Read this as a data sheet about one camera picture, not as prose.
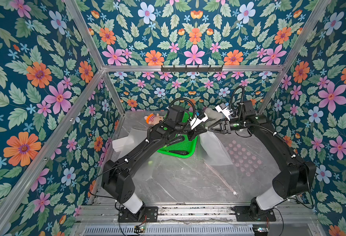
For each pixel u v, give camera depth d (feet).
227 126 2.09
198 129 2.14
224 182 2.76
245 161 3.06
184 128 2.08
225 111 2.18
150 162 2.98
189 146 3.21
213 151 2.43
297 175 1.39
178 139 3.23
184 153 3.00
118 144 3.15
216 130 2.20
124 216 2.38
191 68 3.01
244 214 2.40
